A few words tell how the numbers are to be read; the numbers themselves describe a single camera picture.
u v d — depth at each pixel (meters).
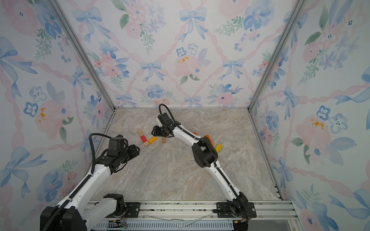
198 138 0.67
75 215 0.41
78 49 0.84
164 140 1.00
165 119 0.84
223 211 0.74
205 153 0.67
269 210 0.76
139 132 1.04
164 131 0.88
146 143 0.98
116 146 0.64
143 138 1.01
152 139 1.00
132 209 0.74
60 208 0.40
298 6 0.68
